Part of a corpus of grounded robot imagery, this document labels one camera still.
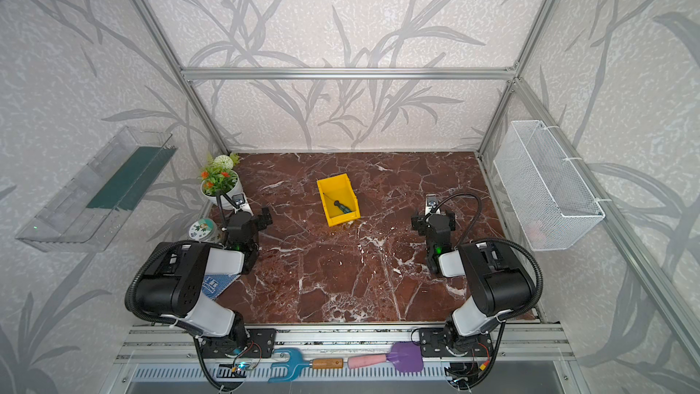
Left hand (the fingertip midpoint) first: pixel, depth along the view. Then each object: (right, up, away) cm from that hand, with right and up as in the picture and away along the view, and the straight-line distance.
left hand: (249, 206), depth 93 cm
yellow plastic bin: (+29, +6, +14) cm, 33 cm away
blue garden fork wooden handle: (+22, -38, -23) cm, 50 cm away
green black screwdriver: (+32, -1, +7) cm, 33 cm away
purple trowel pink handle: (+51, -38, -21) cm, 67 cm away
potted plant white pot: (-9, +10, -1) cm, 13 cm away
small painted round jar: (-12, -7, -6) cm, 15 cm away
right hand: (+64, 0, +1) cm, 64 cm away
